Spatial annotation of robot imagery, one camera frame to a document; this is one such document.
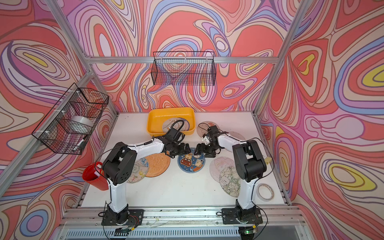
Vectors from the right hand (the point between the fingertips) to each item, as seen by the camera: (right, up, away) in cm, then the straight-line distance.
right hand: (201, 158), depth 93 cm
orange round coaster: (-27, -3, -2) cm, 27 cm away
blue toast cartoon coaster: (-7, -3, -2) cm, 8 cm away
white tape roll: (+34, -16, -13) cm, 40 cm away
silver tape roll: (-58, +21, -24) cm, 66 cm away
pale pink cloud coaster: (+11, -4, -1) cm, 12 cm away
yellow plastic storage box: (-34, +28, +24) cm, 50 cm away
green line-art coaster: (+16, -12, -9) cm, 22 cm away
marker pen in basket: (-59, +11, -22) cm, 64 cm away
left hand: (-8, +3, +1) cm, 9 cm away
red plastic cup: (-59, -6, -13) cm, 61 cm away
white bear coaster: (-23, +22, +18) cm, 37 cm away
